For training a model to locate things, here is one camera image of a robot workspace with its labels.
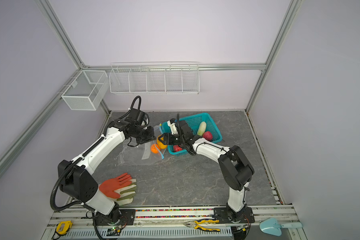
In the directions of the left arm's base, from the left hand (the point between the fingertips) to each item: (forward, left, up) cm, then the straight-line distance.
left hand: (156, 139), depth 81 cm
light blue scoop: (-42, -54, -18) cm, 71 cm away
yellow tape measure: (-36, +45, -17) cm, 60 cm away
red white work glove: (-19, +21, -18) cm, 34 cm away
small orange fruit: (-3, +1, -5) cm, 6 cm away
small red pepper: (0, -10, -12) cm, 16 cm away
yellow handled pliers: (-39, -18, -17) cm, 46 cm away
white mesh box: (+40, +49, +5) cm, 63 cm away
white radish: (+18, -29, -15) cm, 37 cm away
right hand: (+2, -2, -4) cm, 5 cm away
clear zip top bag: (0, +12, -16) cm, 20 cm away
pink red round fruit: (+9, -32, -13) cm, 36 cm away
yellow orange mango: (-1, -2, -3) cm, 4 cm away
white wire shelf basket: (+40, -1, +12) cm, 42 cm away
